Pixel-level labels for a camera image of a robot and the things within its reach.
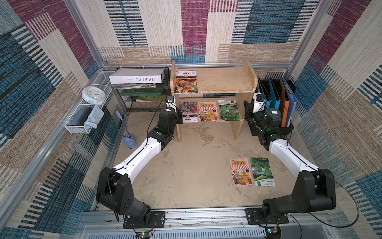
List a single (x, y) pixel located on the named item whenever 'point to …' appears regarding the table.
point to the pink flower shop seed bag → (240, 173)
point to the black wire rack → (145, 97)
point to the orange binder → (284, 104)
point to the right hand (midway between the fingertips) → (246, 99)
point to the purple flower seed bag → (189, 111)
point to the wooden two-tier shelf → (212, 94)
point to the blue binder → (292, 99)
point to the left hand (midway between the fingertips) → (175, 107)
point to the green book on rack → (145, 92)
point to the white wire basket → (102, 81)
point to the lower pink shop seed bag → (208, 111)
